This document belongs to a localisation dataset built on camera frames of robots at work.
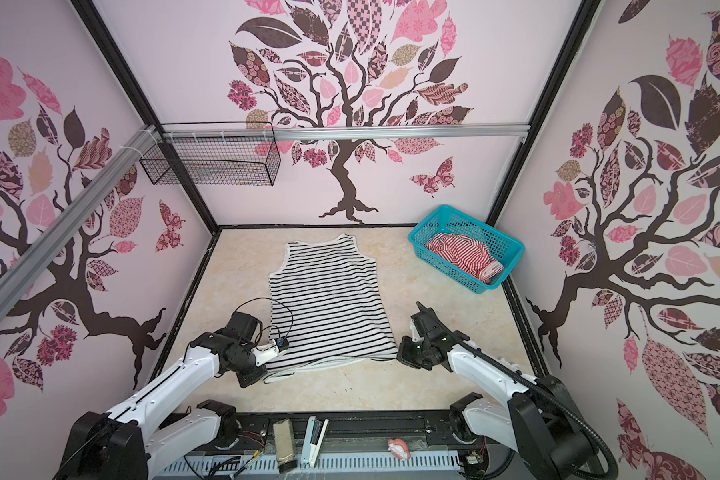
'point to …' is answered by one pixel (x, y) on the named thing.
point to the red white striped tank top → (471, 256)
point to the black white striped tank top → (328, 301)
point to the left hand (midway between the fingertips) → (257, 371)
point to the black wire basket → (245, 153)
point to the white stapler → (313, 438)
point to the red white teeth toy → (399, 448)
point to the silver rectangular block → (285, 445)
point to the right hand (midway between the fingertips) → (396, 353)
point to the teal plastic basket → (449, 219)
